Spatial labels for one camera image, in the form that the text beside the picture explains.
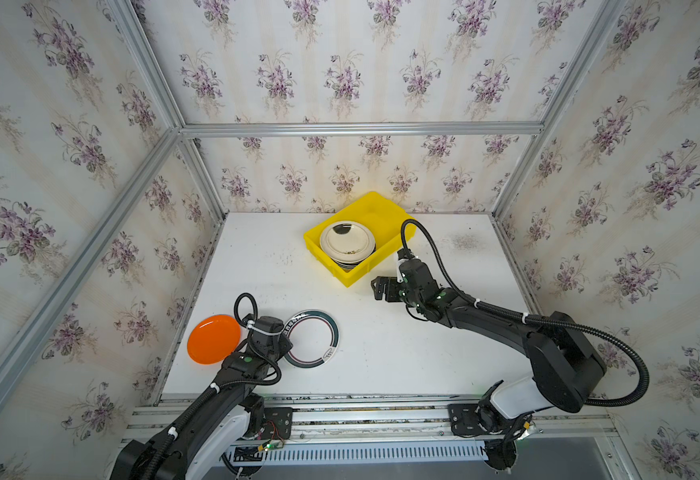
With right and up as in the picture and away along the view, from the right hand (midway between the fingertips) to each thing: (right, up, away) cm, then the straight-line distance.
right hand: (381, 284), depth 87 cm
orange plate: (-49, -16, -1) cm, 52 cm away
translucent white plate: (-9, +5, +8) cm, 13 cm away
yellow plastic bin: (+4, +22, +27) cm, 35 cm away
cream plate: (-10, +13, +17) cm, 24 cm away
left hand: (-28, -16, -1) cm, 32 cm away
